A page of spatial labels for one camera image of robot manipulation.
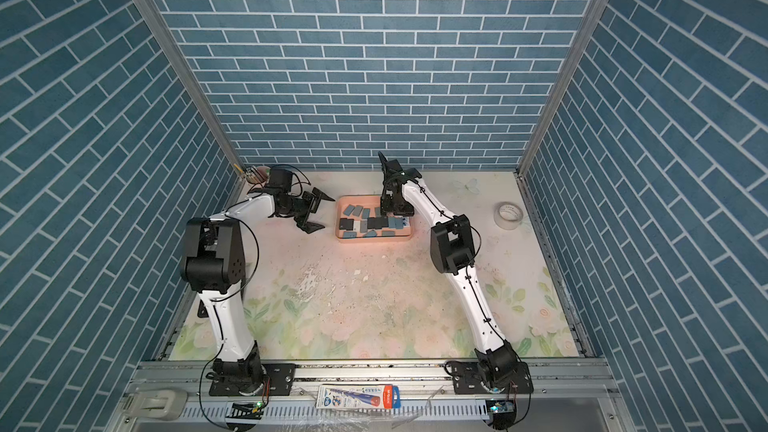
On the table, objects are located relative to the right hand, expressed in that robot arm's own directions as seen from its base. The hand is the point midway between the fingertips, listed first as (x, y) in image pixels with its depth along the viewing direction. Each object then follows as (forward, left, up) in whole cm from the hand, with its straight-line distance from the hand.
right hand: (394, 213), depth 106 cm
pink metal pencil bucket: (+6, +47, +11) cm, 48 cm away
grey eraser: (-8, +1, -1) cm, 8 cm away
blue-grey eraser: (+1, +17, -1) cm, 17 cm away
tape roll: (+4, -41, -2) cm, 41 cm away
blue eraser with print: (-4, -2, -1) cm, 4 cm away
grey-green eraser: (+1, +14, -1) cm, 14 cm away
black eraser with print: (-4, +6, -1) cm, 7 cm away
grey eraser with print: (0, +6, +1) cm, 6 cm away
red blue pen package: (-55, +3, -1) cm, 55 cm away
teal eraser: (0, +10, -1) cm, 10 cm away
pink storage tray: (-3, +13, -1) cm, 13 cm away
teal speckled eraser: (-10, +14, -1) cm, 17 cm away
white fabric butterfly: (+16, -24, -1) cm, 29 cm away
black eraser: (-5, +16, -1) cm, 17 cm away
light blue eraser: (-3, 0, -1) cm, 3 cm away
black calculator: (-39, +52, -1) cm, 65 cm away
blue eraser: (-8, +7, -1) cm, 11 cm away
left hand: (-6, +18, +8) cm, 21 cm away
